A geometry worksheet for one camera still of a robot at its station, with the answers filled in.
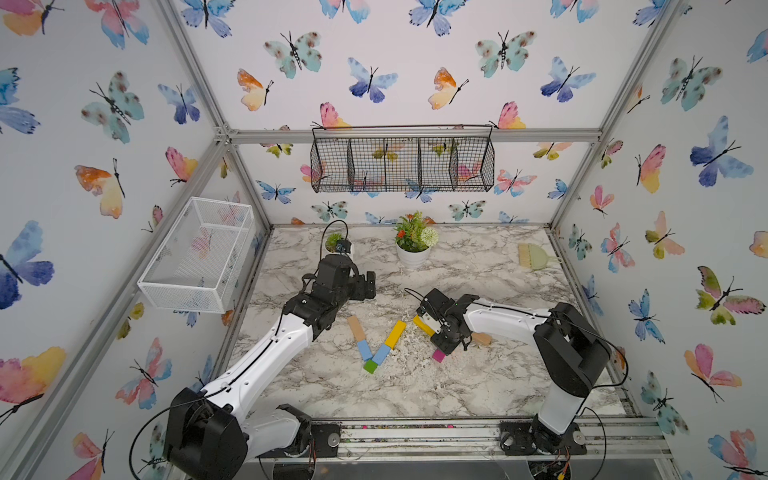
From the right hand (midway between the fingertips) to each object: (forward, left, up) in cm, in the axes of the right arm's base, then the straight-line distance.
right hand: (447, 339), depth 90 cm
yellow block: (+1, +16, 0) cm, 16 cm away
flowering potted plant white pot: (+25, +11, +18) cm, 32 cm away
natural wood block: (0, -10, +1) cm, 10 cm away
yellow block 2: (+1, +8, +7) cm, 11 cm away
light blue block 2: (-6, +19, 0) cm, 20 cm away
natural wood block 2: (+3, +28, -1) cm, 28 cm away
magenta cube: (-6, +3, +1) cm, 6 cm away
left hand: (+9, +25, +20) cm, 34 cm away
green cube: (-9, +22, -1) cm, 24 cm away
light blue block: (-4, +24, 0) cm, 25 cm away
